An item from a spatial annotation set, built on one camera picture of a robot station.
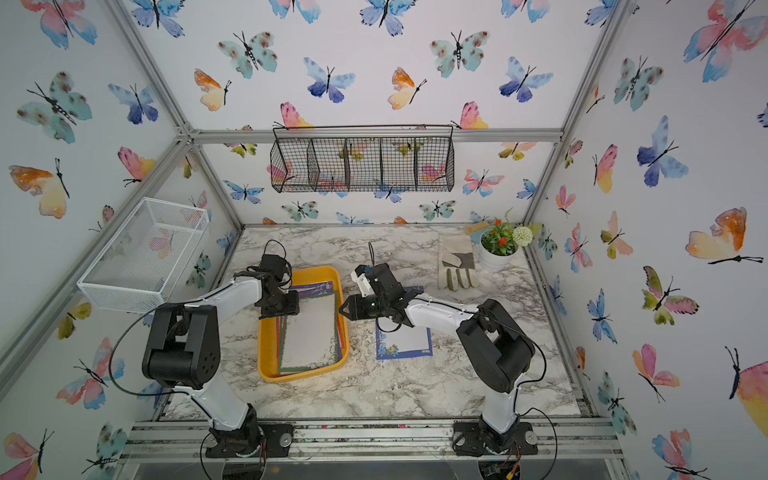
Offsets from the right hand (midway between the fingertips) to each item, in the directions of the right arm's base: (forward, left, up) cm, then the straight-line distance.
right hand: (344, 308), depth 84 cm
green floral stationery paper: (-4, +12, -14) cm, 19 cm away
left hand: (+5, +18, -9) cm, 20 cm away
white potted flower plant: (+24, -46, +2) cm, 52 cm away
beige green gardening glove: (+25, -34, -11) cm, 44 cm away
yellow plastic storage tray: (-4, +24, -9) cm, 26 cm away
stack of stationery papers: (+12, +15, -11) cm, 22 cm away
